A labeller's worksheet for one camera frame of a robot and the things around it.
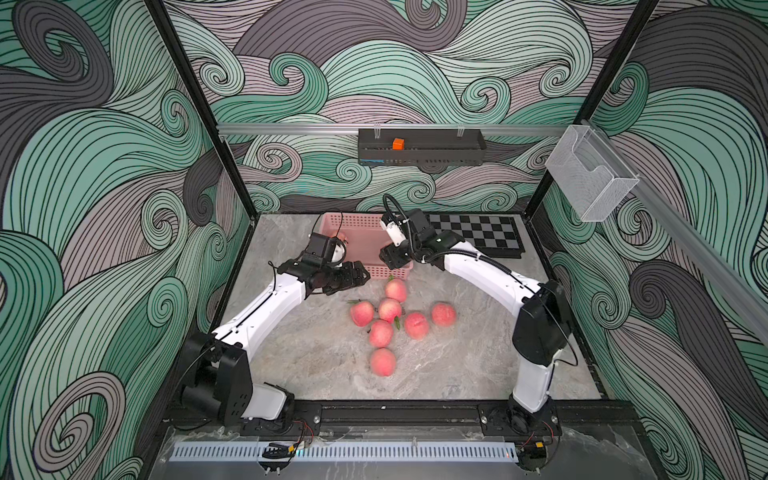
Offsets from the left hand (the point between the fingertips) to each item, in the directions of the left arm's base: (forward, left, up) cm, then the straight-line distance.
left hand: (359, 276), depth 83 cm
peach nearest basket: (+2, -11, -11) cm, 16 cm away
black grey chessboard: (+25, -49, -12) cm, 56 cm away
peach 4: (-10, -17, -10) cm, 22 cm away
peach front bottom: (-20, -7, -10) cm, 24 cm away
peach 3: (-5, -8, -11) cm, 15 cm away
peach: (-12, -6, -11) cm, 18 cm away
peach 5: (-7, -25, -10) cm, 27 cm away
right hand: (+9, -10, +1) cm, 14 cm away
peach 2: (-6, -1, -11) cm, 13 cm away
